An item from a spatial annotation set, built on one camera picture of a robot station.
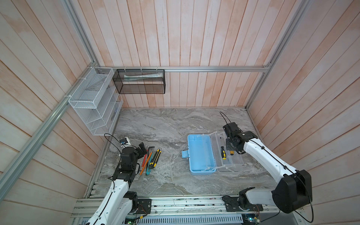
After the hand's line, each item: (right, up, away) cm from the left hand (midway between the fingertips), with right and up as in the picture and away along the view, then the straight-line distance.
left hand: (137, 147), depth 84 cm
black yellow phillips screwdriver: (+51, -2, -4) cm, 51 cm away
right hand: (+59, +2, 0) cm, 59 cm away
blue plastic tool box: (+45, -6, +8) cm, 46 cm away
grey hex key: (+5, -2, +12) cm, 13 cm away
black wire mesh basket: (-4, +46, +20) cm, 51 cm away
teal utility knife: (+6, -14, +2) cm, 16 cm away
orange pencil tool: (+4, -12, +4) cm, 13 cm away
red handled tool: (+2, -10, +6) cm, 12 cm away
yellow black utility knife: (+10, -8, +6) cm, 14 cm away
